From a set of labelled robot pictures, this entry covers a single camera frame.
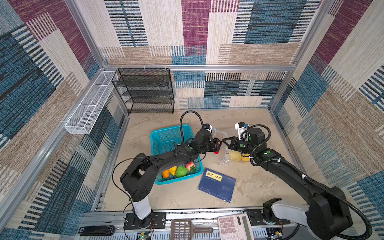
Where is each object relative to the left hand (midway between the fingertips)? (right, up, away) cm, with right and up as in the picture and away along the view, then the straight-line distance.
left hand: (220, 141), depth 84 cm
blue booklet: (-1, -24, -1) cm, 24 cm away
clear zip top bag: (+2, -8, +3) cm, 8 cm away
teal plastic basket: (-35, 0, +16) cm, 39 cm away
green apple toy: (-22, -17, -1) cm, 27 cm away
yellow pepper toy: (-26, -16, +1) cm, 31 cm away
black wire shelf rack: (-49, +34, +25) cm, 65 cm away
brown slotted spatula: (-20, -40, -12) cm, 47 cm away
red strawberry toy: (-2, -6, -1) cm, 7 cm away
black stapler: (-56, -38, -16) cm, 70 cm away
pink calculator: (+4, -38, -14) cm, 41 cm away
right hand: (+1, 0, -4) cm, 4 cm away
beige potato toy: (+9, -9, +3) cm, 13 cm away
